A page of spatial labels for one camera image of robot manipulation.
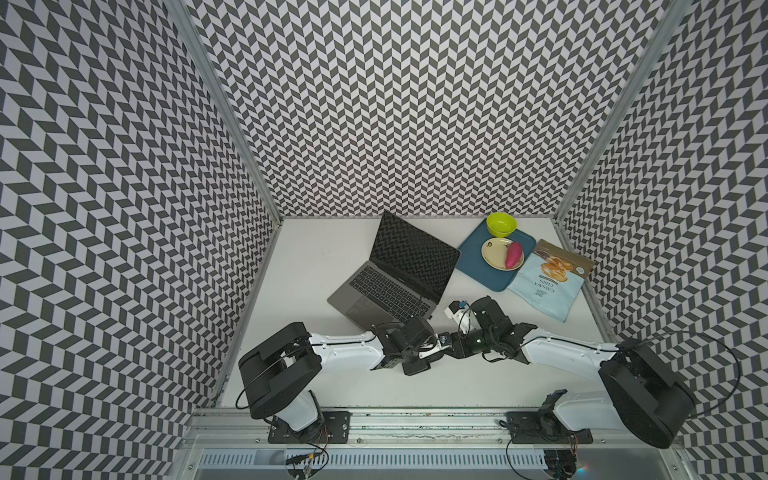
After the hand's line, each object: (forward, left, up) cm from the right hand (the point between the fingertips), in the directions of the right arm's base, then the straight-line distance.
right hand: (442, 354), depth 82 cm
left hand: (+1, +6, -3) cm, 7 cm away
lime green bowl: (+49, -27, 0) cm, 56 cm away
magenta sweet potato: (+33, -27, +2) cm, 43 cm away
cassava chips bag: (+25, -40, -2) cm, 47 cm away
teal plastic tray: (+36, -14, -5) cm, 39 cm away
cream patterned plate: (+37, -23, -3) cm, 44 cm away
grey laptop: (+27, +10, -4) cm, 29 cm away
